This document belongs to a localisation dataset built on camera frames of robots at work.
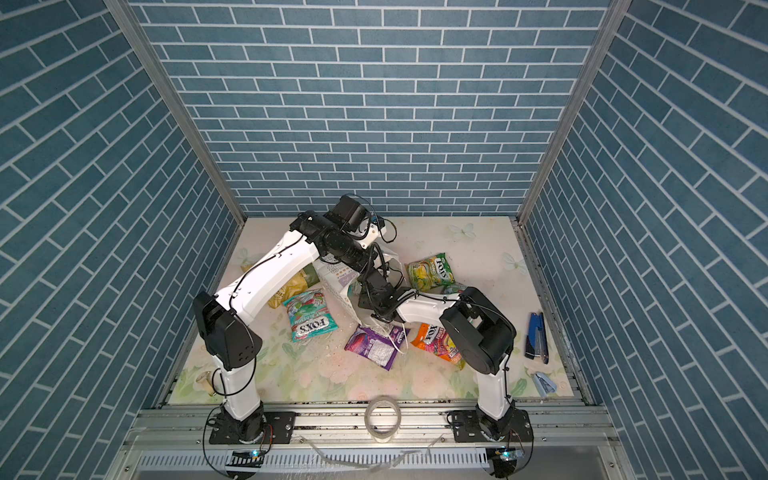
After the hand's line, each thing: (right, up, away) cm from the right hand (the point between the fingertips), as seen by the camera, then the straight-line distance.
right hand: (361, 294), depth 94 cm
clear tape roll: (+7, -31, -23) cm, 39 cm away
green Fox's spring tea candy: (+23, +6, +7) cm, 25 cm away
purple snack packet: (+7, -13, -9) cm, 18 cm away
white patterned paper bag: (-4, +5, -11) cm, 13 cm away
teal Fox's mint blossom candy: (+30, +1, +2) cm, 30 cm away
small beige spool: (-40, -21, -14) cm, 48 cm away
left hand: (+6, +10, -14) cm, 18 cm away
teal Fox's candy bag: (-15, -6, -5) cm, 17 cm away
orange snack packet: (+22, -12, -7) cm, 26 cm away
